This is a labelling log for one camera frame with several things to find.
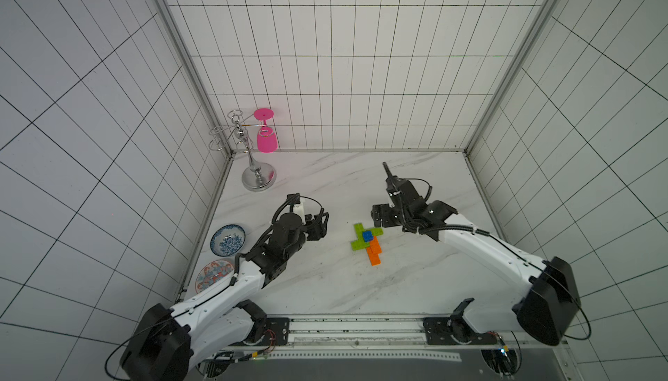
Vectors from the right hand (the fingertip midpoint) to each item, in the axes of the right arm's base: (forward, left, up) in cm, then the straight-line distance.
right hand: (382, 206), depth 84 cm
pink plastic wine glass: (+28, +46, +2) cm, 54 cm away
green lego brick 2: (-2, +7, -13) cm, 15 cm away
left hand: (-6, +21, -1) cm, 22 cm away
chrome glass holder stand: (+21, +51, -13) cm, 56 cm away
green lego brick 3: (-3, +1, -13) cm, 13 cm away
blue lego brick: (-5, +4, -11) cm, 13 cm away
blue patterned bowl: (-9, +54, -12) cm, 56 cm away
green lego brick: (-8, +7, -14) cm, 17 cm away
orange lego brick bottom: (-12, +1, -14) cm, 19 cm away
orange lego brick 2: (-6, +1, -14) cm, 15 cm away
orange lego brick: (-9, +2, -13) cm, 16 cm away
